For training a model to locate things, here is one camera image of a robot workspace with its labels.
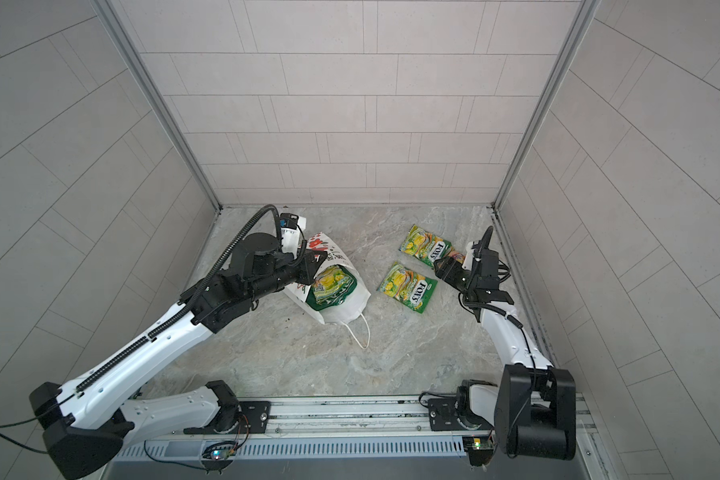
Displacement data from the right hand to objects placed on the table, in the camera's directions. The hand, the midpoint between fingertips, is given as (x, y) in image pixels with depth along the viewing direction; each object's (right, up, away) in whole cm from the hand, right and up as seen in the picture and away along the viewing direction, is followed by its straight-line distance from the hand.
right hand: (441, 265), depth 86 cm
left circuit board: (-53, -38, -22) cm, 69 cm away
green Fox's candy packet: (-33, -8, +4) cm, 34 cm away
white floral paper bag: (-26, -12, +1) cm, 29 cm away
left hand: (-28, +5, -21) cm, 35 cm away
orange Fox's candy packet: (+8, +2, +13) cm, 16 cm away
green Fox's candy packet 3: (-9, -8, +6) cm, 13 cm away
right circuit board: (+5, -40, -18) cm, 44 cm away
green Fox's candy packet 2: (-2, +5, +16) cm, 17 cm away
